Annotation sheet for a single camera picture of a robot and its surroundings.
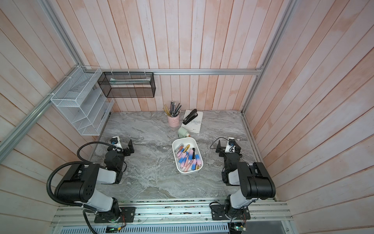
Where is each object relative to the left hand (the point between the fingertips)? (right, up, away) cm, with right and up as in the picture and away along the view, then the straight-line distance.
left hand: (125, 141), depth 91 cm
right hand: (+66, +1, -2) cm, 66 cm away
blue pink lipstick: (+37, -10, 0) cm, 38 cm away
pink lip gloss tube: (+41, -15, -1) cm, 44 cm away
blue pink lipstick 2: (+42, -9, +1) cm, 43 cm away
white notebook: (+46, +10, +19) cm, 51 cm away
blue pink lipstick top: (+36, -7, +4) cm, 37 cm away
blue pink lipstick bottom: (+47, -12, -2) cm, 49 cm away
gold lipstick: (+46, -16, -2) cm, 49 cm away
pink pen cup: (+31, +13, +13) cm, 36 cm away
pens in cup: (+30, +21, +16) cm, 40 cm away
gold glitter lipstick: (+40, -5, +6) cm, 41 cm away
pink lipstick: (+39, -13, -1) cm, 42 cm away
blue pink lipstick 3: (+44, -14, -1) cm, 47 cm away
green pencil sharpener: (+37, +5, +8) cm, 38 cm away
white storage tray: (+44, -2, +5) cm, 45 cm away
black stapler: (+43, +17, +20) cm, 50 cm away
